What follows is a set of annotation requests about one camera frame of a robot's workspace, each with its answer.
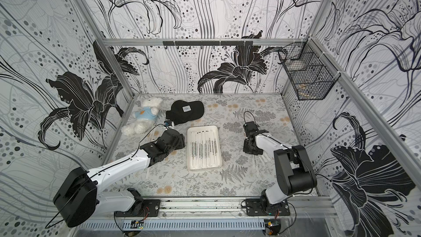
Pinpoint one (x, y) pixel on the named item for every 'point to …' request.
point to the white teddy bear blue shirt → (144, 117)
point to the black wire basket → (311, 73)
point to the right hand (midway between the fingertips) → (253, 148)
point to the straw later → (215, 148)
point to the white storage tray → (203, 148)
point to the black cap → (181, 111)
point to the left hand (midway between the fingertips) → (182, 141)
